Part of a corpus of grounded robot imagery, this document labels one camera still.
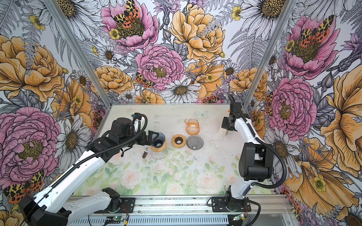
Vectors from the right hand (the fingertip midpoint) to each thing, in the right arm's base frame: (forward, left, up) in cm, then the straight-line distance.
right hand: (227, 129), depth 91 cm
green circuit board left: (-44, +61, -12) cm, 76 cm away
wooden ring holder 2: (-13, +42, 0) cm, 44 cm away
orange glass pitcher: (+9, +21, -10) cm, 25 cm away
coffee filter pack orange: (+3, +1, -8) cm, 9 cm away
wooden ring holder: (-1, +31, -11) cm, 33 cm away
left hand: (-13, +45, +11) cm, 48 cm away
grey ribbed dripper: (-5, +21, -8) cm, 23 cm away
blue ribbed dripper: (-10, +42, +4) cm, 43 cm away
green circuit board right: (-45, +2, -13) cm, 47 cm away
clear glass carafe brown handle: (-11, +47, -12) cm, 50 cm away
